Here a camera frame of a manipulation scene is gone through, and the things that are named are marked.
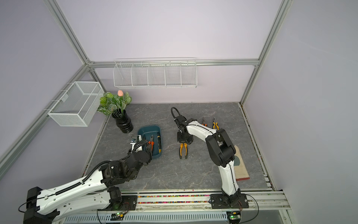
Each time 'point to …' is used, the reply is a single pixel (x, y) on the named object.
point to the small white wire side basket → (79, 103)
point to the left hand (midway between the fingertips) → (147, 147)
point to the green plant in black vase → (115, 104)
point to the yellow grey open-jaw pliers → (181, 150)
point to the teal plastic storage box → (146, 132)
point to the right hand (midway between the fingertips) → (182, 140)
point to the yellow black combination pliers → (159, 144)
